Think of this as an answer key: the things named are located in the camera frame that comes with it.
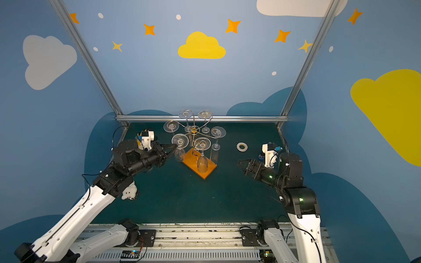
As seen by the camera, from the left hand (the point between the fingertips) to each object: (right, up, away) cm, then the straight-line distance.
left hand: (177, 143), depth 65 cm
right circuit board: (+40, -52, +9) cm, 66 cm away
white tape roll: (+34, -6, +43) cm, 55 cm away
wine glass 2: (+10, -1, +4) cm, 11 cm away
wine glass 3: (-5, +7, +9) cm, 12 cm away
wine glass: (+1, +1, +4) cm, 4 cm away
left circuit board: (-23, -51, +9) cm, 57 cm away
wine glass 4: (+1, +14, +15) cm, 21 cm away
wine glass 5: (+11, +14, +15) cm, 23 cm away
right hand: (+28, -8, 0) cm, 29 cm away
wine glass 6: (+17, +5, +9) cm, 19 cm away
